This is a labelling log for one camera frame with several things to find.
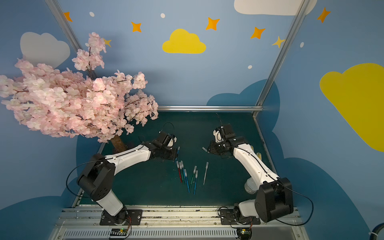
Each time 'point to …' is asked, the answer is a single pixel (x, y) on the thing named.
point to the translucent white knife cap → (204, 149)
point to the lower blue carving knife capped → (196, 177)
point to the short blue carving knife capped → (186, 180)
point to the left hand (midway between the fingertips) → (178, 153)
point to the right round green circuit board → (244, 233)
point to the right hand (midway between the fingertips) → (211, 147)
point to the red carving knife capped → (178, 166)
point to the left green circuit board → (118, 233)
